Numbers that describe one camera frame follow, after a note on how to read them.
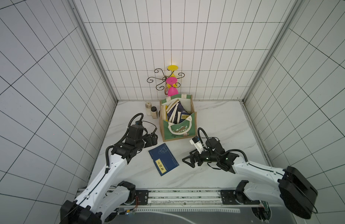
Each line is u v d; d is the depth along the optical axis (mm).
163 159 859
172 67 990
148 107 1035
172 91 942
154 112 1021
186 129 873
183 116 874
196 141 714
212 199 730
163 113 866
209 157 673
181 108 939
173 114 872
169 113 879
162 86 849
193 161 692
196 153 700
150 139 687
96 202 397
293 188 403
